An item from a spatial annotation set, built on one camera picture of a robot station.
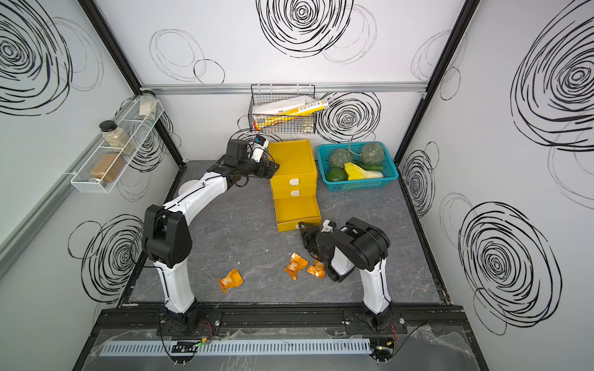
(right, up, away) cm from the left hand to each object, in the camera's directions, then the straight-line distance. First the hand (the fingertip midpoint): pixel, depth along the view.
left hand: (269, 161), depth 91 cm
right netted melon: (+46, +5, +16) cm, 49 cm away
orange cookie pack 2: (+11, -39, -6) cm, 41 cm away
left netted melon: (+31, +4, +17) cm, 35 cm away
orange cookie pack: (-12, -44, -9) cm, 46 cm away
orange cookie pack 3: (+19, -41, -7) cm, 45 cm away
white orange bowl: (-40, -10, +13) cm, 43 cm away
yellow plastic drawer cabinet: (+10, -9, -2) cm, 14 cm away
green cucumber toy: (+44, -1, +17) cm, 48 cm away
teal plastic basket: (+54, -4, +15) cm, 56 cm away
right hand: (+12, -26, 0) cm, 28 cm away
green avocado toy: (+29, -5, +14) cm, 33 cm away
